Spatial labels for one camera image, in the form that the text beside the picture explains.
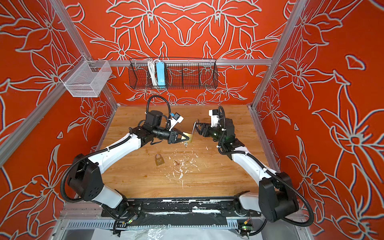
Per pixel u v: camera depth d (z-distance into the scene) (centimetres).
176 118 68
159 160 88
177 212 73
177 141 69
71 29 77
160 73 89
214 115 71
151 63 88
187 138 71
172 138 67
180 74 98
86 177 42
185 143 73
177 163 88
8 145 51
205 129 70
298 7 70
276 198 41
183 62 92
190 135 73
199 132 72
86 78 92
